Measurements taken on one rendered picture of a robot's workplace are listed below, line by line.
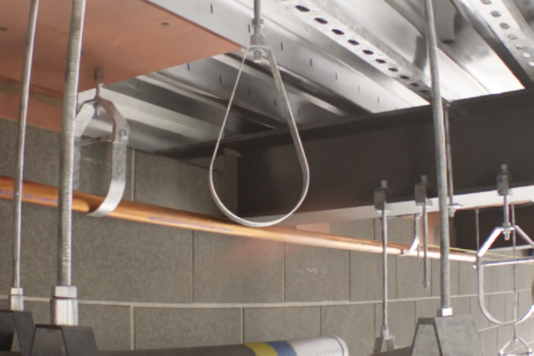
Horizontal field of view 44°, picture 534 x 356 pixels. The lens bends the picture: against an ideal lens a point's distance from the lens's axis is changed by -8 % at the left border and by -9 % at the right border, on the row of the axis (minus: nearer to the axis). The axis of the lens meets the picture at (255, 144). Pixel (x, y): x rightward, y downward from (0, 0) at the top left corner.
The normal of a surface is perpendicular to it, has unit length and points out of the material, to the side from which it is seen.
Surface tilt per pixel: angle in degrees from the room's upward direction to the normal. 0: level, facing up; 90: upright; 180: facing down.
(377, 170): 90
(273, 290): 90
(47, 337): 108
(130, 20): 180
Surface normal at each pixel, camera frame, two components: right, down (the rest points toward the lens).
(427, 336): 0.11, 0.34
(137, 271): 0.82, -0.13
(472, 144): -0.57, -0.18
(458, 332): 0.11, -0.71
